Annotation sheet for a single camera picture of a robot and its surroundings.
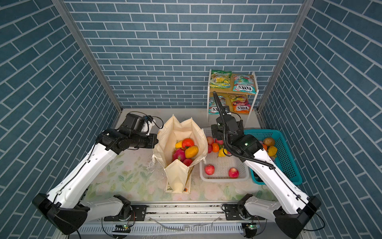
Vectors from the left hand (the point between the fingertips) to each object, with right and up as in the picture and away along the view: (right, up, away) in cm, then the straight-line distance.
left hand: (159, 140), depth 73 cm
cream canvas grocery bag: (+9, -18, +1) cm, 20 cm away
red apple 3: (+39, -19, +10) cm, 45 cm away
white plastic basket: (+34, -17, +18) cm, 42 cm away
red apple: (+34, -4, +23) cm, 41 cm away
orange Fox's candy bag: (+48, +22, +26) cm, 59 cm away
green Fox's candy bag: (+29, +18, +23) cm, 41 cm away
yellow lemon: (+33, -10, +19) cm, 40 cm away
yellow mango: (+7, -5, +20) cm, 22 cm away
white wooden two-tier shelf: (+42, +27, +10) cm, 50 cm away
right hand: (+32, +9, -2) cm, 33 cm away
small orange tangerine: (+30, -7, +18) cm, 36 cm away
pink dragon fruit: (+8, -9, +12) cm, 17 cm away
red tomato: (+13, -3, +15) cm, 20 cm away
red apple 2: (+26, -18, +10) cm, 33 cm away
